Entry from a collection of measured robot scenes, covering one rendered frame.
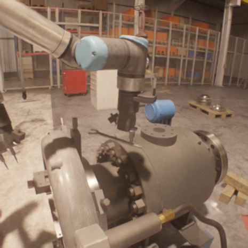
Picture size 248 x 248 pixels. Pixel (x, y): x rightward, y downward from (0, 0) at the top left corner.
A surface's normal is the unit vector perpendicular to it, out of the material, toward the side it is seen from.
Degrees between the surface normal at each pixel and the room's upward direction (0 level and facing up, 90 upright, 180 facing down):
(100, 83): 90
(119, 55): 92
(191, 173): 57
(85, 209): 50
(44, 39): 118
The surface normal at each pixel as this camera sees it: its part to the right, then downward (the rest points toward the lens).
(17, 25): 0.36, 0.73
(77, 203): 0.37, -0.37
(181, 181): 0.44, -0.17
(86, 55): -0.69, 0.24
